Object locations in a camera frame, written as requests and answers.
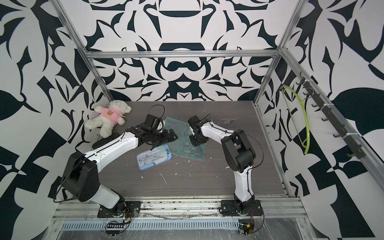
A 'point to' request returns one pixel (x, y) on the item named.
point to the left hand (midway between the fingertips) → (171, 136)
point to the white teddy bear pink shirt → (110, 116)
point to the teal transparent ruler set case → (182, 146)
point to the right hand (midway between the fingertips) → (196, 140)
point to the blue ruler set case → (150, 158)
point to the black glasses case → (103, 141)
